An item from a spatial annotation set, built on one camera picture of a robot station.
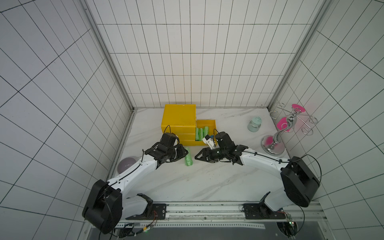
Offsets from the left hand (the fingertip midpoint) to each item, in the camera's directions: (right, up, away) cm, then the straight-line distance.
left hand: (186, 155), depth 82 cm
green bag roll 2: (+13, +12, +18) cm, 26 cm away
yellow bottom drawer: (+18, +16, +25) cm, 34 cm away
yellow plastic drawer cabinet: (-3, +20, +1) cm, 20 cm away
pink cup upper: (+69, +27, +8) cm, 75 cm away
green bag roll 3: (+2, -2, -3) cm, 4 cm away
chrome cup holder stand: (+57, +3, +15) cm, 59 cm away
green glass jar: (+47, +16, +19) cm, 53 cm away
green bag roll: (+9, +10, +18) cm, 23 cm away
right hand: (+7, +1, -2) cm, 7 cm away
